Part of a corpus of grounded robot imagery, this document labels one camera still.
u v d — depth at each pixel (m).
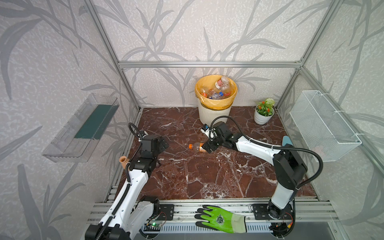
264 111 0.99
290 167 0.47
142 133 0.70
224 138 0.69
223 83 0.93
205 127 0.79
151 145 0.59
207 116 0.99
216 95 0.99
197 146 0.94
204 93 1.00
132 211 0.56
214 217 0.71
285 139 1.02
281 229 0.72
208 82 1.02
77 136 0.64
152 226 0.71
